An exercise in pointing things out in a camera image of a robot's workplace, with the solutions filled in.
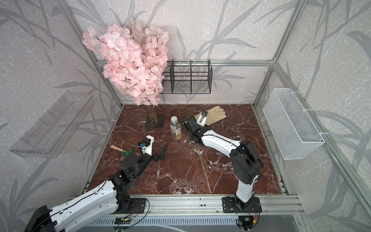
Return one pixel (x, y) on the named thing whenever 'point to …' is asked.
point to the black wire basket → (187, 77)
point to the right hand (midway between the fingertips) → (197, 122)
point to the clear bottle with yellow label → (176, 128)
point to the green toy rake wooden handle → (124, 152)
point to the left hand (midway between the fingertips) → (160, 140)
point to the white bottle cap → (174, 120)
